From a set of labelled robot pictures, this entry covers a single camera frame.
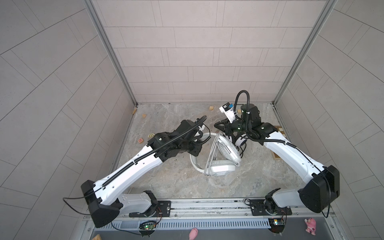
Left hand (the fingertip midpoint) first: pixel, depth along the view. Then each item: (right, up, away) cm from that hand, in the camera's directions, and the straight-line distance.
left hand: (205, 144), depth 67 cm
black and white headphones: (+21, -1, +18) cm, 28 cm away
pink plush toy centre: (-5, -38, -3) cm, 38 cm away
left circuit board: (-25, -35, -3) cm, 43 cm away
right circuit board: (+33, -37, +1) cm, 50 cm away
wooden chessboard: (+51, +3, +31) cm, 60 cm away
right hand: (+5, +8, +7) cm, 12 cm away
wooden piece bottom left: (-46, -39, -4) cm, 61 cm away
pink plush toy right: (+47, -35, -1) cm, 59 cm away
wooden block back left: (-43, +13, +40) cm, 60 cm away
